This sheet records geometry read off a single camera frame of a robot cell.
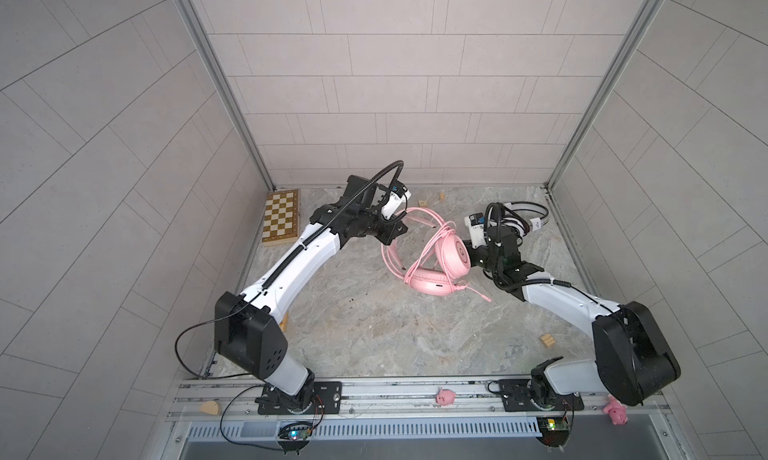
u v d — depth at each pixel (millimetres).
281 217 1037
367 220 639
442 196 1128
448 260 607
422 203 1117
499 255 654
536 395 645
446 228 647
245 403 707
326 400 709
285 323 821
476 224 751
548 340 788
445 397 702
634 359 418
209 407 684
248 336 403
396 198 678
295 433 645
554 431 680
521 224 957
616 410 677
